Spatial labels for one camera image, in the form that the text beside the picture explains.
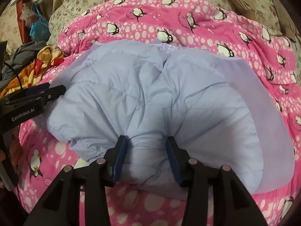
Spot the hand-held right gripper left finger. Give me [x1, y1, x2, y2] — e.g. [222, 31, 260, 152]
[24, 135, 128, 226]

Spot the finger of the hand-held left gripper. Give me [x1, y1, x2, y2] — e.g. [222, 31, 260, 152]
[24, 82, 51, 96]
[43, 84, 67, 103]

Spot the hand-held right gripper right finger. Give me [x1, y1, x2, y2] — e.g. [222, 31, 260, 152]
[165, 137, 268, 226]

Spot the lavender puffer jacket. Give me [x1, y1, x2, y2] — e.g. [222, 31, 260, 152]
[46, 39, 295, 199]

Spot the orange yellow printed cloth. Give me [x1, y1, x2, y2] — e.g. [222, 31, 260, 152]
[0, 45, 65, 99]

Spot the grey knitted cloth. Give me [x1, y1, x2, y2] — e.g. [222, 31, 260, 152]
[0, 40, 47, 92]

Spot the blue plastic bag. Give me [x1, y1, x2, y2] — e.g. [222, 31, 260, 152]
[29, 5, 51, 43]

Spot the floral beige bed quilt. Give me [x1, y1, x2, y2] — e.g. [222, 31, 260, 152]
[0, 0, 294, 59]

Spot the pink penguin print blanket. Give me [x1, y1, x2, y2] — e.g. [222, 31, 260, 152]
[12, 0, 301, 226]

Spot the beige pillow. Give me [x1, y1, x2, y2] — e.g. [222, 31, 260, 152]
[222, 0, 297, 43]

